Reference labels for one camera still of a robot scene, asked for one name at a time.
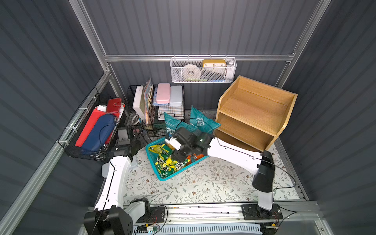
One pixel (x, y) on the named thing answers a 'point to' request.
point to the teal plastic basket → (154, 157)
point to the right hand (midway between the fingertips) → (180, 154)
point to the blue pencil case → (100, 136)
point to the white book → (138, 105)
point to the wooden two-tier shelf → (253, 111)
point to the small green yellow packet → (161, 150)
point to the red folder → (96, 114)
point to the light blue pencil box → (176, 95)
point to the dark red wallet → (113, 105)
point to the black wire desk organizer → (147, 104)
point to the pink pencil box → (163, 93)
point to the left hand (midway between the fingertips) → (141, 139)
